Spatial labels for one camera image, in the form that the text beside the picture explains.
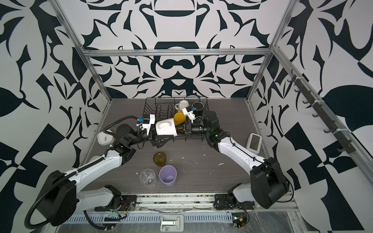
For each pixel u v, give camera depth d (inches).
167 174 32.4
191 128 25.2
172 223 26.5
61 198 15.8
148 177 32.5
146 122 22.8
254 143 36.0
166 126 24.2
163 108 42.7
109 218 28.7
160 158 34.3
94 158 33.5
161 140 24.4
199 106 39.9
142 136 24.6
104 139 37.0
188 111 27.5
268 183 16.5
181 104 39.2
